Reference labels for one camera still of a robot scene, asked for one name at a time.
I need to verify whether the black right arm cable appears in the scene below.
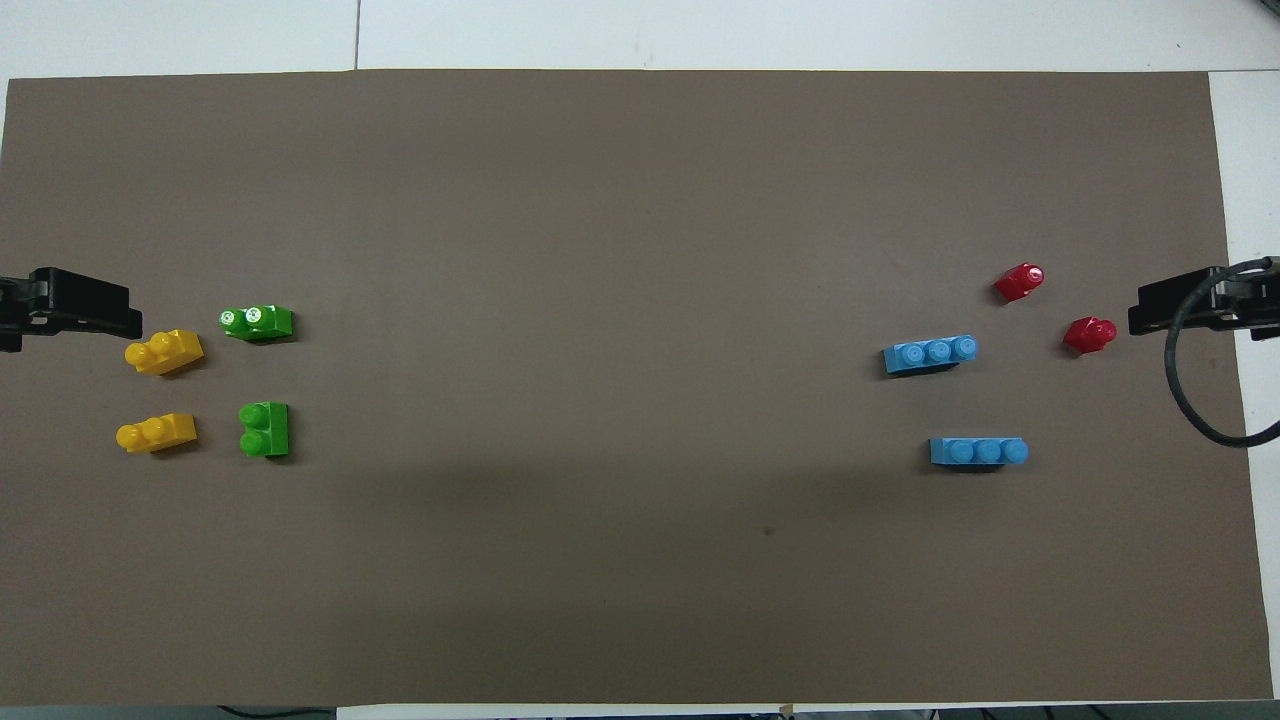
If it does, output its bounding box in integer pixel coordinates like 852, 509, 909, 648
1164, 256, 1280, 449

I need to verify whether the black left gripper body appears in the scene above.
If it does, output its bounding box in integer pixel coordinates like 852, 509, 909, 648
0, 277, 36, 353

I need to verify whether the black floor cable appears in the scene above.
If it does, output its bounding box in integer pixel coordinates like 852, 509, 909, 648
215, 704, 337, 720

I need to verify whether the green brick with white studs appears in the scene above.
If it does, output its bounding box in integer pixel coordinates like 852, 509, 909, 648
219, 305, 295, 343

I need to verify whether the yellow two-stud toy brick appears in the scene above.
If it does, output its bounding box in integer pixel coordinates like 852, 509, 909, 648
115, 412, 198, 455
124, 329, 206, 377

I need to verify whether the blue three-stud toy brick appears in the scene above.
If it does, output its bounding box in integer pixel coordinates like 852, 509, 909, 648
929, 437, 1030, 469
883, 335, 979, 377

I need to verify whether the plain green two-stud brick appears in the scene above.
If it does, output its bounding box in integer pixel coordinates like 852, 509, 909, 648
238, 401, 291, 459

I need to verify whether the brown table mat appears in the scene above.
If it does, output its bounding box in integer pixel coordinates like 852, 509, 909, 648
0, 68, 1275, 708

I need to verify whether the red one-stud toy brick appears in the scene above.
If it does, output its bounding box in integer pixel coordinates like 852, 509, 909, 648
993, 262, 1046, 304
1062, 316, 1118, 355

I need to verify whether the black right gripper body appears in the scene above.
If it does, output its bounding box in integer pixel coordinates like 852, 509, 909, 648
1215, 262, 1280, 341

